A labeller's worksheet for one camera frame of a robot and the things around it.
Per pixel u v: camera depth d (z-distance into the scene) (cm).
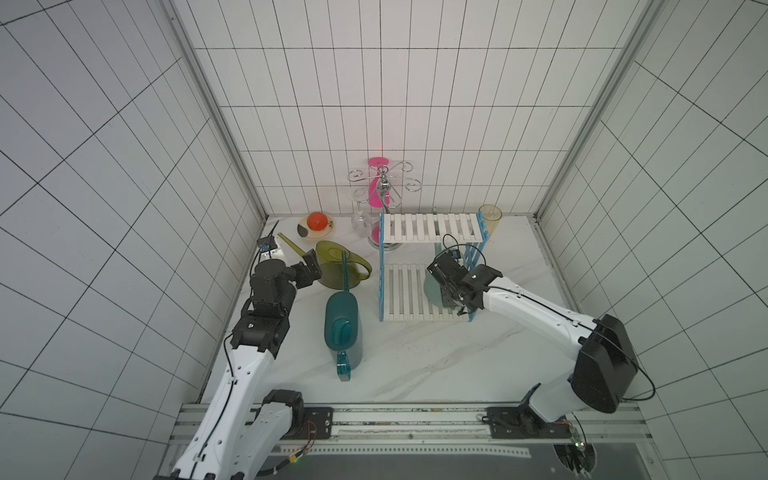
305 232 114
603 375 41
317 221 113
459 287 60
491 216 106
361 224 97
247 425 45
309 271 67
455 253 75
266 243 61
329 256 90
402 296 95
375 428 73
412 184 91
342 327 87
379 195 96
